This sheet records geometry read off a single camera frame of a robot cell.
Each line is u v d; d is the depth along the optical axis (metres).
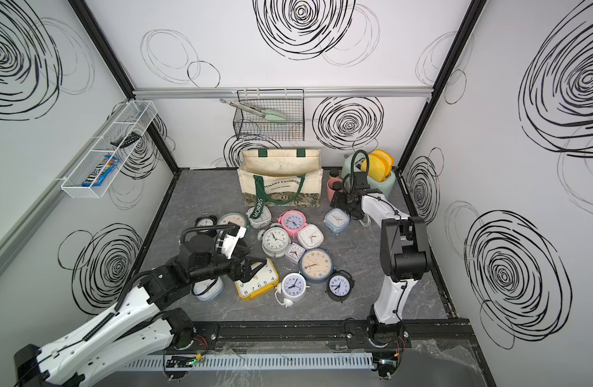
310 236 0.93
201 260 0.56
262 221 0.97
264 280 0.82
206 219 0.97
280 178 0.91
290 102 0.94
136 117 0.93
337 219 0.99
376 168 0.94
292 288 0.81
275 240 0.91
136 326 0.50
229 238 0.63
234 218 0.99
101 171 0.67
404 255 0.50
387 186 0.94
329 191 0.99
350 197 0.71
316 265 0.86
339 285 0.82
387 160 0.94
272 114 0.93
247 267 0.62
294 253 0.89
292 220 0.99
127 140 0.79
